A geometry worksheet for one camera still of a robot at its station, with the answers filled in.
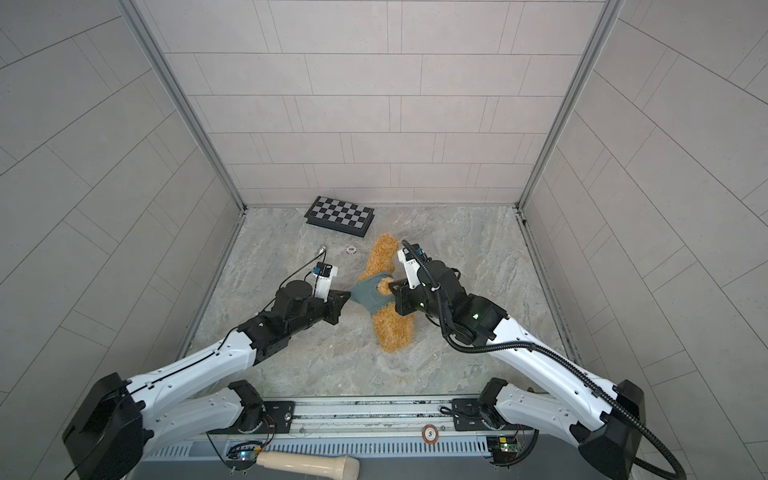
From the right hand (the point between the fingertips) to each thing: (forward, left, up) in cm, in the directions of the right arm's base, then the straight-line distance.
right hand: (386, 290), depth 69 cm
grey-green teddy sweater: (+2, +5, -4) cm, 7 cm away
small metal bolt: (+28, +23, -19) cm, 41 cm away
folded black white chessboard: (+42, +16, -16) cm, 48 cm away
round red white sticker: (-26, -8, -23) cm, 35 cm away
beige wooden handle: (-31, +11, -18) cm, 37 cm away
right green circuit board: (-30, -25, -24) cm, 45 cm away
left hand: (+5, +8, -8) cm, 13 cm away
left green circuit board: (-28, +34, -20) cm, 48 cm away
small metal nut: (+29, +13, -21) cm, 38 cm away
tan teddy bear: (-8, -1, -3) cm, 8 cm away
